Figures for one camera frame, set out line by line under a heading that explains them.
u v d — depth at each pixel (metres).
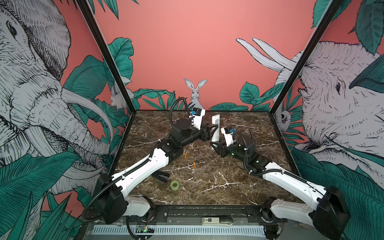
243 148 0.56
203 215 0.75
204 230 0.70
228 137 0.66
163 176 0.85
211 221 0.69
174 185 0.84
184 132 0.54
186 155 0.95
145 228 0.70
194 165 0.90
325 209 0.39
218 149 0.71
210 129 0.62
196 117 0.61
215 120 0.71
